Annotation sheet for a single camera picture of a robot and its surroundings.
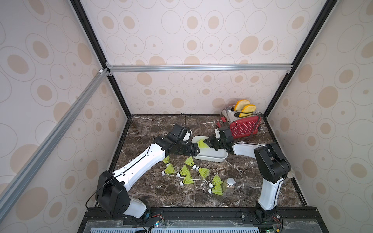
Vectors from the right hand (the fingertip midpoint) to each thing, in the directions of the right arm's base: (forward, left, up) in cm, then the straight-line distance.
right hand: (200, 142), depth 95 cm
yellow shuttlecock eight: (-24, -9, -4) cm, 26 cm away
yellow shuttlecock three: (-19, +19, -3) cm, 26 cm away
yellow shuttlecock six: (-13, +6, -3) cm, 15 cm away
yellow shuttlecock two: (0, -1, -2) cm, 2 cm away
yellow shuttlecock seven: (-18, -2, -5) cm, 19 cm away
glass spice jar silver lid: (-28, -15, +1) cm, 32 cm away
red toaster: (+10, -27, +6) cm, 29 cm away
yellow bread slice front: (+17, -30, +15) cm, 37 cm away
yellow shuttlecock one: (-27, -9, -5) cm, 29 cm away
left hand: (-14, +2, +12) cm, 19 cm away
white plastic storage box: (-6, -4, -3) cm, 8 cm away
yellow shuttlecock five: (-18, +10, -4) cm, 21 cm away
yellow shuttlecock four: (-24, +7, -4) cm, 25 cm away
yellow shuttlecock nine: (-11, +21, -4) cm, 24 cm away
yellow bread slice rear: (+22, -26, +14) cm, 37 cm away
